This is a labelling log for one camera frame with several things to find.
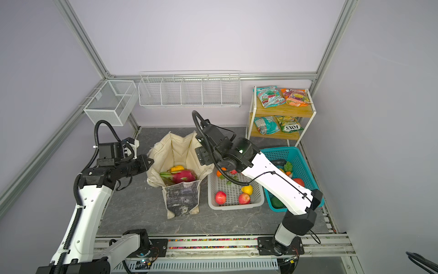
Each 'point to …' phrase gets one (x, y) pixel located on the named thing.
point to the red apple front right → (244, 198)
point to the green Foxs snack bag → (289, 124)
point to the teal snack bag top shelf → (269, 96)
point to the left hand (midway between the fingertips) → (153, 163)
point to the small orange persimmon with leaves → (219, 173)
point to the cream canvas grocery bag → (177, 149)
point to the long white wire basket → (190, 89)
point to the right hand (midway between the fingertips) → (209, 148)
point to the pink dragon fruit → (179, 176)
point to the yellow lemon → (248, 189)
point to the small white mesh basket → (113, 103)
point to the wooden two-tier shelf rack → (279, 114)
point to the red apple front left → (220, 197)
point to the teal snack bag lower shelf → (266, 125)
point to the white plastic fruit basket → (227, 190)
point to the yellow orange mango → (177, 168)
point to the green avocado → (276, 204)
